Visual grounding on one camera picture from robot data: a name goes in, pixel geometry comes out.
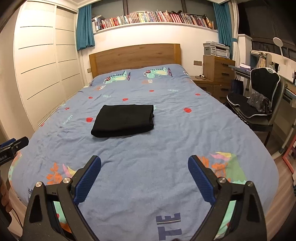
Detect black pants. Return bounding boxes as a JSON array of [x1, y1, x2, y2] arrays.
[[91, 104, 154, 138]]

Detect person's left hand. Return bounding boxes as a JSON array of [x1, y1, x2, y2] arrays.
[[1, 178, 13, 213]]

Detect blue patterned bed cover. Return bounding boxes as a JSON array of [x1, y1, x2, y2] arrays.
[[9, 64, 279, 240]]

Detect white sliding wardrobe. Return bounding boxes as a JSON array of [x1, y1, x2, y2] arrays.
[[14, 1, 84, 130]]

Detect black office chair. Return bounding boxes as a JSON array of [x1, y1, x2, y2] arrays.
[[225, 67, 286, 147]]

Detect dark cloth on chair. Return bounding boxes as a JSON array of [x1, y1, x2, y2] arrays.
[[247, 92, 272, 114]]

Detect wooden nightstand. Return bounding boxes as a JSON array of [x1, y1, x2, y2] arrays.
[[190, 76, 214, 95]]

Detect wooden drawer chest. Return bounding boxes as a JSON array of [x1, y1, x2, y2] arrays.
[[202, 55, 235, 103]]

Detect left teal curtain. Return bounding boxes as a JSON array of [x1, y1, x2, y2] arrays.
[[76, 4, 95, 51]]

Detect teal curtain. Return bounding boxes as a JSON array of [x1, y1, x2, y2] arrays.
[[213, 1, 239, 60], [76, 4, 95, 51]]

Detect wooden headboard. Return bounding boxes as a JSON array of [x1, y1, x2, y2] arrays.
[[87, 43, 182, 78]]

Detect white printer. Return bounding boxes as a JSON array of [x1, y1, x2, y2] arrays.
[[203, 41, 230, 59]]

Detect white desk lamp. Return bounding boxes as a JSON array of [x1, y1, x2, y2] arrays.
[[273, 37, 285, 65]]

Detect row of books on shelf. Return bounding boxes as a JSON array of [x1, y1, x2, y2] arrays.
[[92, 10, 214, 33]]

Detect right teal curtain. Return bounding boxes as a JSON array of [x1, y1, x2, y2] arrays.
[[213, 1, 239, 60]]

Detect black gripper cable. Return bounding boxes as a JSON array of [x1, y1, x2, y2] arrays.
[[9, 208, 25, 235]]

